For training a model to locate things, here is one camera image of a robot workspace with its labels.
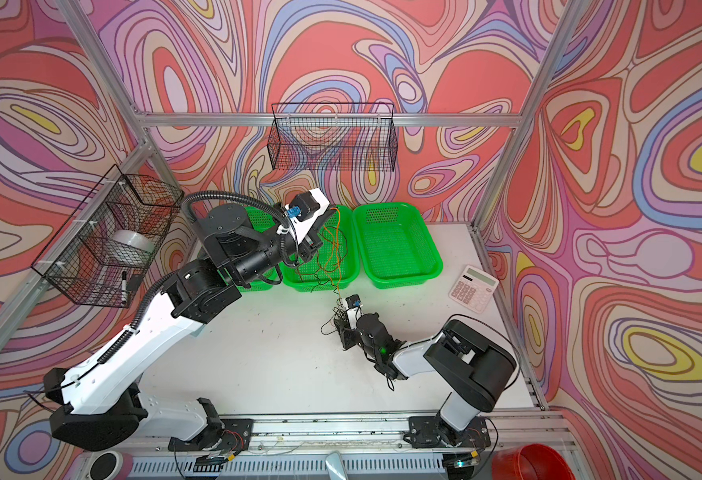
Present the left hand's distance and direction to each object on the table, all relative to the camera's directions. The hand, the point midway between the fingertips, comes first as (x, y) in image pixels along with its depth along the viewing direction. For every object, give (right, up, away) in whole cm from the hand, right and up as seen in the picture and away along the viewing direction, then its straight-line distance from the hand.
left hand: (332, 201), depth 52 cm
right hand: (+1, -31, +38) cm, 49 cm away
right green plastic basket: (+20, -6, +61) cm, 64 cm away
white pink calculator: (+44, -21, +47) cm, 68 cm away
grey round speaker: (-51, -57, +14) cm, 78 cm away
